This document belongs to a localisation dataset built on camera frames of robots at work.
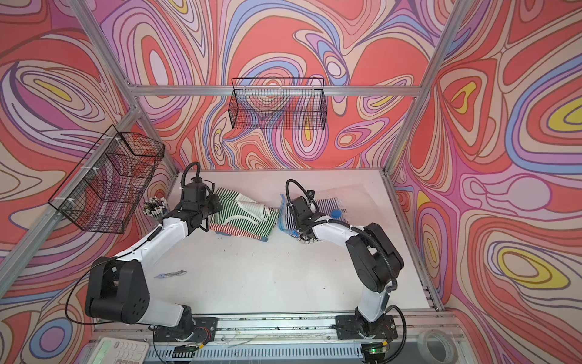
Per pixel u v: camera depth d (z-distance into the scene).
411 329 0.72
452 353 0.67
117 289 0.43
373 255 0.49
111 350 0.69
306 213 0.73
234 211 0.92
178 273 0.86
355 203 1.07
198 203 0.67
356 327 0.68
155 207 0.84
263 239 0.93
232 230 0.93
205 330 0.73
